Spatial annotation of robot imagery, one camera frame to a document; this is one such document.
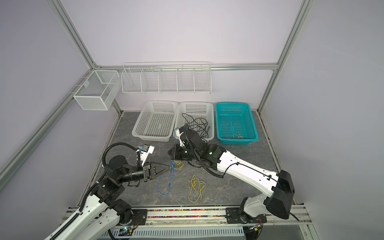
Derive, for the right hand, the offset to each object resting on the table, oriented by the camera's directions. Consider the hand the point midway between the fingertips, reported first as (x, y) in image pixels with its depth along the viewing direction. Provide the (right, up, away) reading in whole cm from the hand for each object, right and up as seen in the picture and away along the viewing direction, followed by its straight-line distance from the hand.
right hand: (166, 154), depth 68 cm
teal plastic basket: (+43, +15, +44) cm, 63 cm away
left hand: (+2, -6, -5) cm, 8 cm away
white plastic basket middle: (+15, +21, +51) cm, 58 cm away
